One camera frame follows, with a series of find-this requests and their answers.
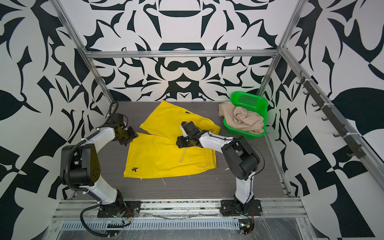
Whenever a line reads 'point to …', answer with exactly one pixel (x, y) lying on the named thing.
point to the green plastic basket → (254, 103)
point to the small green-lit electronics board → (245, 226)
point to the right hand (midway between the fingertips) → (181, 141)
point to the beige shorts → (240, 118)
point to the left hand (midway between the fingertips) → (135, 134)
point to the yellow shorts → (157, 155)
